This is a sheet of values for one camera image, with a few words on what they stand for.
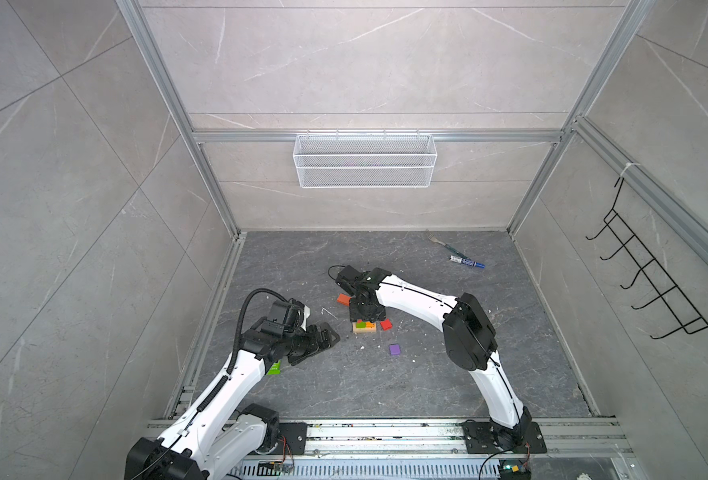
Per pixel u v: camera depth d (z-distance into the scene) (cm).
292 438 73
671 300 63
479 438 73
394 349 88
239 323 58
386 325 93
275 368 84
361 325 91
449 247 115
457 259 110
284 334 62
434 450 73
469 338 54
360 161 101
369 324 93
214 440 44
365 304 67
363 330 91
